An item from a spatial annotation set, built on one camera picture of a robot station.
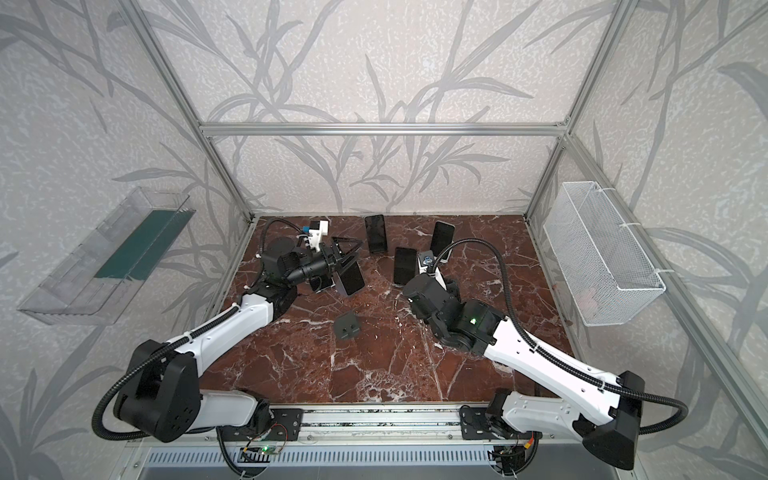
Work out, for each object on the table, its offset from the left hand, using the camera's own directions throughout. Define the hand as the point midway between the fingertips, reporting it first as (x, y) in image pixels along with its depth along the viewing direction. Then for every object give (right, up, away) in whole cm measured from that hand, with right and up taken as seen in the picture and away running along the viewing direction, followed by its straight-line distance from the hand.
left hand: (364, 244), depth 73 cm
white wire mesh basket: (+53, -7, -11) cm, 54 cm away
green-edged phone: (+23, +3, +26) cm, 35 cm away
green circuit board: (-22, -49, -3) cm, 54 cm away
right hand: (+16, -8, 0) cm, 18 cm away
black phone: (+10, -7, +21) cm, 24 cm away
